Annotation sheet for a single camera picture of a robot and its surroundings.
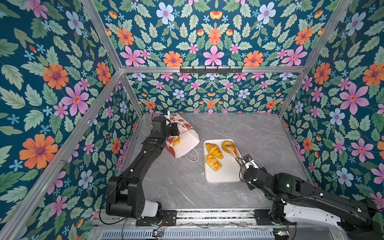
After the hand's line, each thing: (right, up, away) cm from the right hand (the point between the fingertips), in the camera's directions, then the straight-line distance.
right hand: (246, 172), depth 72 cm
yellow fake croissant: (-15, +8, +23) cm, 28 cm away
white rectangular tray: (-9, +1, +21) cm, 23 cm away
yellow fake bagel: (-6, +10, +23) cm, 26 cm away
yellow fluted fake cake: (-39, +13, +26) cm, 49 cm away
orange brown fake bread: (-3, +10, +12) cm, 15 cm away
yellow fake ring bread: (-15, +1, +16) cm, 22 cm away
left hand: (-36, +27, +11) cm, 46 cm away
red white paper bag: (-31, +15, +31) cm, 46 cm away
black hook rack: (-17, +58, +20) cm, 64 cm away
